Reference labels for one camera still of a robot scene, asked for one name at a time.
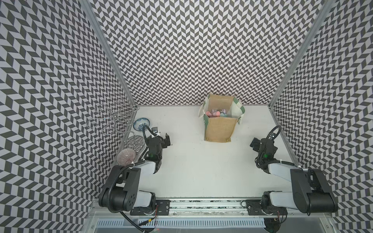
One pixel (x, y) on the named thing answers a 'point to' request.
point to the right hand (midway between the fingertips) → (261, 143)
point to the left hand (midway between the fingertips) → (159, 135)
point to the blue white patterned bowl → (139, 123)
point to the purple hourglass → (223, 110)
